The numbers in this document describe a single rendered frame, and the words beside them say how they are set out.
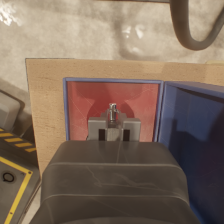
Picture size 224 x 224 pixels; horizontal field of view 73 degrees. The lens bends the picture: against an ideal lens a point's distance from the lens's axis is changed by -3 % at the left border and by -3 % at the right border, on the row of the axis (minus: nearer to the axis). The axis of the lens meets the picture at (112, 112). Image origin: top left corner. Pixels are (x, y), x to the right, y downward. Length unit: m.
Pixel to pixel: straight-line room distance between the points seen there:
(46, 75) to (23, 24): 0.57
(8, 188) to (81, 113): 0.39
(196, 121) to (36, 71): 0.19
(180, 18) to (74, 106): 0.23
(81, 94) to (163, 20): 0.57
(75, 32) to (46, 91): 0.50
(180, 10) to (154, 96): 0.17
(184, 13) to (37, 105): 0.27
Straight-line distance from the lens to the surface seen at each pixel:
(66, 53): 0.68
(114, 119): 0.16
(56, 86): 0.19
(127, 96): 0.18
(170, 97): 0.18
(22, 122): 0.80
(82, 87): 0.18
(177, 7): 0.30
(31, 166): 0.46
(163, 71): 0.19
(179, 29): 0.35
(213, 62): 0.48
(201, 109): 0.19
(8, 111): 0.66
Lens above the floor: 0.65
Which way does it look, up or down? 73 degrees down
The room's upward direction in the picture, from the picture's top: 179 degrees clockwise
